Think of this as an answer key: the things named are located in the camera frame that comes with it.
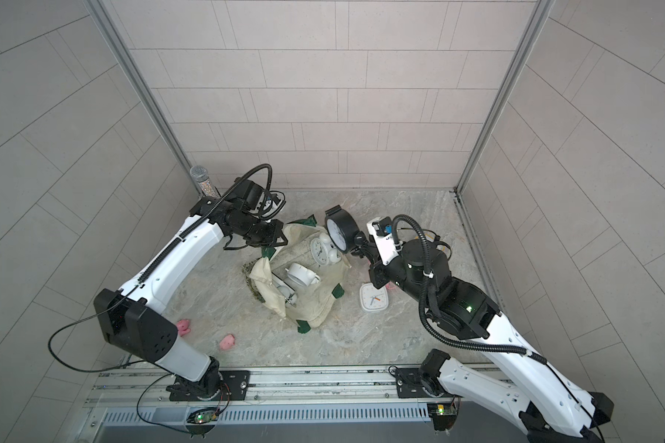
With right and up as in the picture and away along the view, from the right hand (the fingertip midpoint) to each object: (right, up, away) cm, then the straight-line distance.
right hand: (361, 249), depth 62 cm
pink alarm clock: (+11, -16, +27) cm, 33 cm away
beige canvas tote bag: (-16, -21, +21) cm, 33 cm away
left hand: (-19, +1, +15) cm, 24 cm away
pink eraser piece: (-37, -28, +14) cm, 49 cm away
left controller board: (-37, -40, +2) cm, 54 cm away
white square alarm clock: (+5, -19, +22) cm, 29 cm away
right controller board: (+21, -42, +6) cm, 47 cm away
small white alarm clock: (-17, -11, +22) cm, 30 cm away
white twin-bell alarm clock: (-11, -4, +25) cm, 27 cm away
